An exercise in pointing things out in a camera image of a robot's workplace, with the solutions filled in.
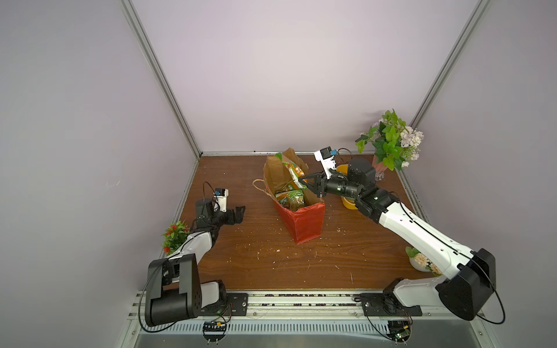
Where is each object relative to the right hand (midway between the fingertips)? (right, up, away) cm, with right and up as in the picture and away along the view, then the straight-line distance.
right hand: (304, 171), depth 68 cm
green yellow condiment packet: (-3, -13, +28) cm, 31 cm away
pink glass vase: (+40, +2, +36) cm, 53 cm away
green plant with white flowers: (+35, +11, +11) cm, 38 cm away
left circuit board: (-30, -55, +4) cm, 63 cm away
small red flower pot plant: (-45, -22, +6) cm, 50 cm away
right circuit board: (+32, -53, +3) cm, 62 cm away
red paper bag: (-1, -13, +2) cm, 13 cm away
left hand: (-28, -15, +23) cm, 39 cm away
